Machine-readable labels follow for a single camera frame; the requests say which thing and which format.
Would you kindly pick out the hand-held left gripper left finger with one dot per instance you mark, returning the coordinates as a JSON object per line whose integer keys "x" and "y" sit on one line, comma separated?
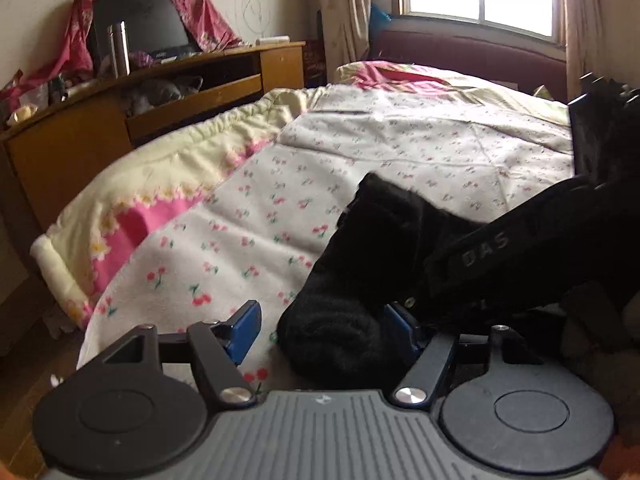
{"x": 245, "y": 330}

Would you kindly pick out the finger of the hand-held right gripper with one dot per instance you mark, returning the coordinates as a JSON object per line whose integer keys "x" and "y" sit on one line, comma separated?
{"x": 607, "y": 135}
{"x": 432, "y": 312}

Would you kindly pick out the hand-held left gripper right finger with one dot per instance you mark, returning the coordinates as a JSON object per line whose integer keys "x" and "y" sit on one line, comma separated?
{"x": 400, "y": 330}

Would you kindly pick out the black pants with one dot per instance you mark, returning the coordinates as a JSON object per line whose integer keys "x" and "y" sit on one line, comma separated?
{"x": 340, "y": 330}

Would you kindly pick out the green patterned packet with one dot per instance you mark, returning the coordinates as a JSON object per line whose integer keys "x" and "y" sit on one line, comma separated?
{"x": 541, "y": 91}

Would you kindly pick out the beige patterned curtain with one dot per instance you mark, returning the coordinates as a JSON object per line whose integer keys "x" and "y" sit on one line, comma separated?
{"x": 595, "y": 20}
{"x": 350, "y": 20}

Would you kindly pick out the white cherry print bed sheet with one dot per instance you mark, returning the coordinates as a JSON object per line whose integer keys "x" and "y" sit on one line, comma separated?
{"x": 400, "y": 160}

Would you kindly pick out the maroon upholstered headboard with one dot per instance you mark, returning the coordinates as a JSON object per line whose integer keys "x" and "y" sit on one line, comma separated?
{"x": 465, "y": 55}

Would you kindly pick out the pink floral quilt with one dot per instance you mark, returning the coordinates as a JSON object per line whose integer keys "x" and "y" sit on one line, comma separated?
{"x": 165, "y": 170}

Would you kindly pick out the wooden desk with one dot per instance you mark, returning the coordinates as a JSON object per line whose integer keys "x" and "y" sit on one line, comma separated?
{"x": 65, "y": 155}

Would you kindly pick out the grey cloth bundle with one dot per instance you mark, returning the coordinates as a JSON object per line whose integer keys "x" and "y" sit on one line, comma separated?
{"x": 160, "y": 92}

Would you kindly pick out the blue plastic bag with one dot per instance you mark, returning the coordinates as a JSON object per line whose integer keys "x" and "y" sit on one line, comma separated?
{"x": 380, "y": 16}

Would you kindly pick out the purple fuzzy item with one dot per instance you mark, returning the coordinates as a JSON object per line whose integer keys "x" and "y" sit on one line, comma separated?
{"x": 142, "y": 59}

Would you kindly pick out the white tube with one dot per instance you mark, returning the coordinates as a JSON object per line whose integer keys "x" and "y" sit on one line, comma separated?
{"x": 272, "y": 40}

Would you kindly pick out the steel thermos flask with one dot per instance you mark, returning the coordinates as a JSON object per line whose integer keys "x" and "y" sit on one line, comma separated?
{"x": 120, "y": 50}

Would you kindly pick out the yellow round item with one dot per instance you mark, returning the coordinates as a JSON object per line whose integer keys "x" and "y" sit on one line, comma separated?
{"x": 26, "y": 115}

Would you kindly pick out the pink floral cover cloth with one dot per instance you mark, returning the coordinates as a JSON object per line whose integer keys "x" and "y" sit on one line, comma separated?
{"x": 215, "y": 20}

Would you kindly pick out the black television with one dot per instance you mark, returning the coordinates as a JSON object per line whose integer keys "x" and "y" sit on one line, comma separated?
{"x": 150, "y": 20}

